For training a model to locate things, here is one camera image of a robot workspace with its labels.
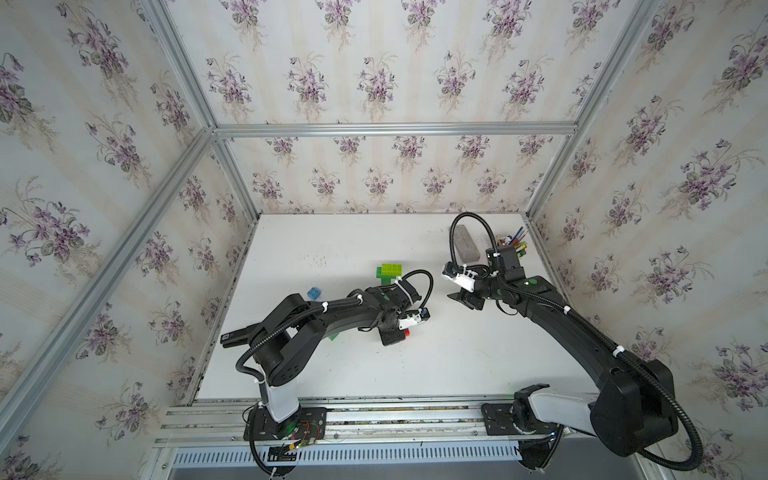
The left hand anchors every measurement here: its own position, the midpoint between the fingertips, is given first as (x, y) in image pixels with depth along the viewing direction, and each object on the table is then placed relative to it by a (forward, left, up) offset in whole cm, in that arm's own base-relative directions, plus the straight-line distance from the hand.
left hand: (395, 330), depth 89 cm
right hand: (+8, -19, +15) cm, 25 cm away
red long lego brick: (-1, -4, 0) cm, 4 cm away
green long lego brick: (+13, +3, +8) cm, 16 cm away
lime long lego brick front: (+15, +1, +11) cm, 18 cm away
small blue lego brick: (+12, +26, +1) cm, 29 cm away
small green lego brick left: (-2, +19, 0) cm, 19 cm away
